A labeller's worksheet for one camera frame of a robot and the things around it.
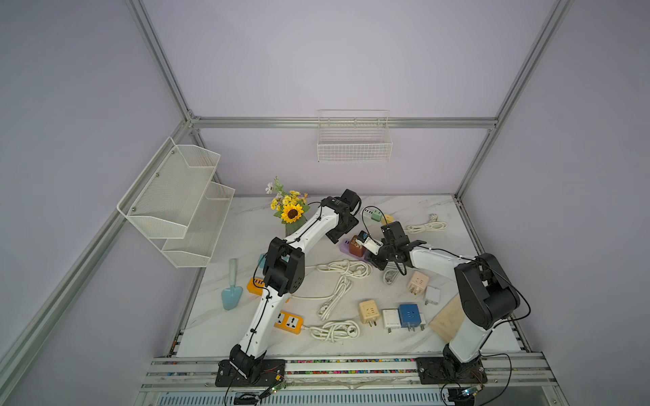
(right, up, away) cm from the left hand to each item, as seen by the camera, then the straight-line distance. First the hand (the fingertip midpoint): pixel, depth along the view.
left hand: (347, 231), depth 98 cm
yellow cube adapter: (+17, +5, +6) cm, 19 cm away
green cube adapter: (+13, +6, +7) cm, 16 cm away
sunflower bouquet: (-20, +9, -16) cm, 27 cm away
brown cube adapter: (+3, -6, -7) cm, 10 cm away
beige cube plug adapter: (+6, -25, -18) cm, 32 cm away
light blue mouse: (-42, -23, -10) cm, 49 cm away
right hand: (+10, -9, -2) cm, 14 cm away
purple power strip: (-1, -7, +1) cm, 7 cm away
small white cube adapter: (+30, -22, -10) cm, 38 cm away
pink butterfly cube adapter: (+24, -18, -11) cm, 32 cm away
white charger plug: (+14, -28, -16) cm, 35 cm away
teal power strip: (-23, -6, -36) cm, 43 cm away
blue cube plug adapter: (+19, -26, -18) cm, 37 cm away
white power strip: (+10, +7, +13) cm, 18 cm away
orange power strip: (-20, -29, -18) cm, 39 cm away
